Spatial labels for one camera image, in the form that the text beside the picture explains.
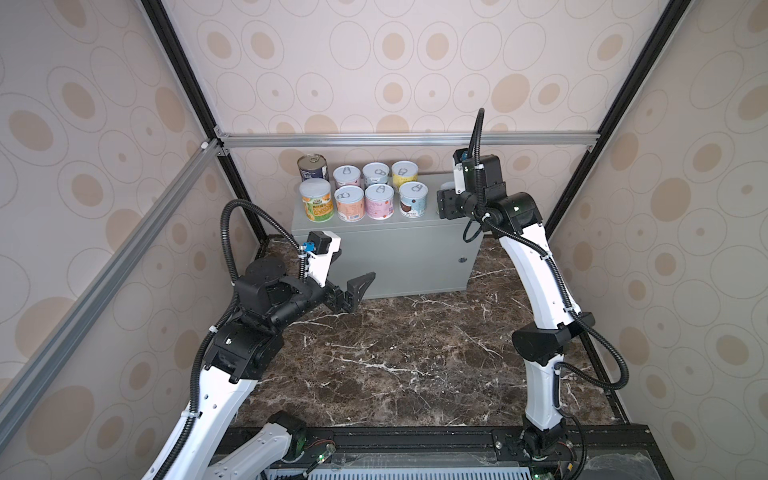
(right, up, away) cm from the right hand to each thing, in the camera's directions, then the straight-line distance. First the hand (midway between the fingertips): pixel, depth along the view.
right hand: (453, 193), depth 75 cm
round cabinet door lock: (+6, -17, +16) cm, 24 cm away
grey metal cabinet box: (-7, -15, +16) cm, 23 cm away
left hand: (-21, -18, -18) cm, 33 cm away
